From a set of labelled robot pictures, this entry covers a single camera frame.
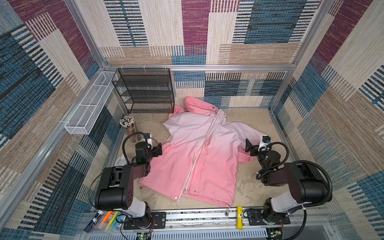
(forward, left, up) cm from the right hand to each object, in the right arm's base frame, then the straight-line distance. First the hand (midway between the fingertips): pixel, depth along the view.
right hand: (254, 139), depth 90 cm
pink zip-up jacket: (-5, +32, -10) cm, 34 cm away
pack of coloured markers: (-38, +78, -9) cm, 87 cm away
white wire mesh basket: (-2, +87, +24) cm, 90 cm away
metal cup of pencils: (+10, +74, +8) cm, 75 cm away
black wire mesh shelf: (+41, +70, +6) cm, 81 cm away
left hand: (+3, +61, -3) cm, 61 cm away
